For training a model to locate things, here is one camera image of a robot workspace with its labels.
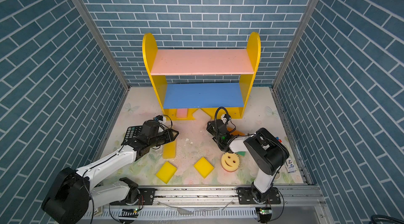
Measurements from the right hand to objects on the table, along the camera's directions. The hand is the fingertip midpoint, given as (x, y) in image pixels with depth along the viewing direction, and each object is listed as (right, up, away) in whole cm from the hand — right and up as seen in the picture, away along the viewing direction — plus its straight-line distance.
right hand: (206, 121), depth 94 cm
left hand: (-15, -5, -9) cm, 19 cm away
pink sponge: (-16, +5, +8) cm, 18 cm away
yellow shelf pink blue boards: (+7, +13, -2) cm, 15 cm away
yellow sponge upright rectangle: (-21, -16, -5) cm, 27 cm away
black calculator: (-45, -8, 0) cm, 46 cm away
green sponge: (+20, -16, -7) cm, 27 cm away
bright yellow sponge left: (-20, -24, -15) cm, 35 cm away
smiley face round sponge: (+13, -20, -12) cm, 26 cm away
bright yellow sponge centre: (-1, -23, -11) cm, 25 cm away
